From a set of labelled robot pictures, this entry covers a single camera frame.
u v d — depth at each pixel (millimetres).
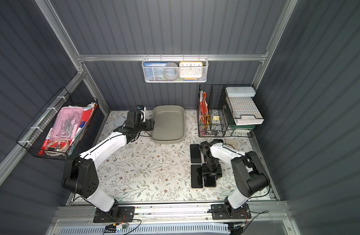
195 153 956
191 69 885
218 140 1041
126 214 742
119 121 1125
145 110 808
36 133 622
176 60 889
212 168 774
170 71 909
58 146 661
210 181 809
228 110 1033
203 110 1156
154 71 837
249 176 460
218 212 736
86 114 765
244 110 936
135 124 692
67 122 721
